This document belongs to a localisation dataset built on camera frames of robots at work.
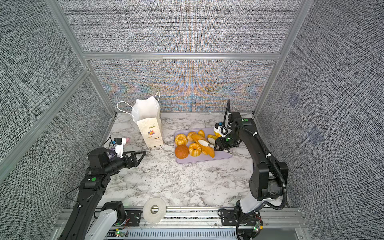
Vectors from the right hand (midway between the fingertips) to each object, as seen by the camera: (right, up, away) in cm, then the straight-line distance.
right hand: (220, 146), depth 83 cm
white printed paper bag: (-46, +20, +14) cm, 52 cm away
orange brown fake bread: (-22, -4, +9) cm, 25 cm away
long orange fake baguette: (-10, +7, +21) cm, 24 cm away
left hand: (-42, -2, -8) cm, 43 cm away
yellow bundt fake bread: (-23, +3, +17) cm, 29 cm away
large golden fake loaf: (-6, -3, +8) cm, 10 cm away
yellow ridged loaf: (-4, +5, +20) cm, 21 cm away
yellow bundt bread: (-14, -3, +12) cm, 19 cm away
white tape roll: (-36, -34, -10) cm, 50 cm away
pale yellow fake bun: (-18, +5, +17) cm, 25 cm away
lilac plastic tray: (+3, -7, +13) cm, 15 cm away
